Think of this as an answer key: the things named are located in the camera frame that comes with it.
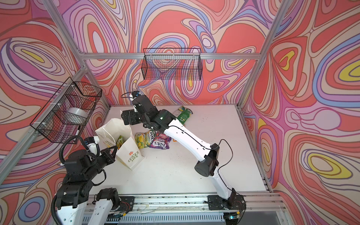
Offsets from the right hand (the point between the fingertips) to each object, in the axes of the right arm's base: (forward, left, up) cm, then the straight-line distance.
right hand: (131, 118), depth 69 cm
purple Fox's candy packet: (+3, -11, -28) cm, 31 cm away
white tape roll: (+2, +28, +1) cm, 28 cm away
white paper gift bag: (-11, +4, -13) cm, 18 cm away
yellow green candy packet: (+5, 0, -29) cm, 29 cm away
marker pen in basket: (-3, +30, -7) cm, 31 cm away
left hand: (-12, +6, -7) cm, 15 cm away
